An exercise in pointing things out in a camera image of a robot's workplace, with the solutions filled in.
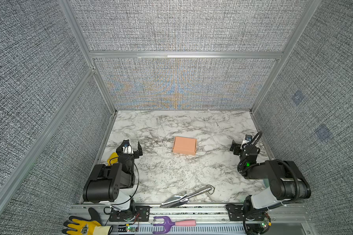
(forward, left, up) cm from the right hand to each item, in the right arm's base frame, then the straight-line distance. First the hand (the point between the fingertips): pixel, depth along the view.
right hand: (241, 138), depth 92 cm
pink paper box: (-2, +35, -6) cm, 36 cm away
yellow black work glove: (-45, +80, -4) cm, 92 cm away
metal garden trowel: (-33, +40, -8) cm, 52 cm away
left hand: (-3, +67, +2) cm, 68 cm away
